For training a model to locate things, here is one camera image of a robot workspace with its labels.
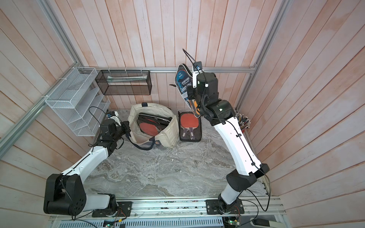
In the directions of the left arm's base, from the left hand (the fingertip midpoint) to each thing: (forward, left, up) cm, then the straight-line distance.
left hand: (130, 123), depth 87 cm
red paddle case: (+10, -39, -17) cm, 44 cm away
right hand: (+1, -38, +31) cm, 48 cm away
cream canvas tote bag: (-6, -24, -7) cm, 26 cm away
